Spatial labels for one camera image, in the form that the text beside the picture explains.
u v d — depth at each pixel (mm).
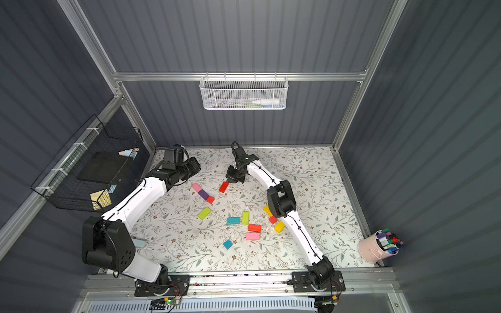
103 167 754
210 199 977
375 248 724
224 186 1018
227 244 844
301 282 730
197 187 1024
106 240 475
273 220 913
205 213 931
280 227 888
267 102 889
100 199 606
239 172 934
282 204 708
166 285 709
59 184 627
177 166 672
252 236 848
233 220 910
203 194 994
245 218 914
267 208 932
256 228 868
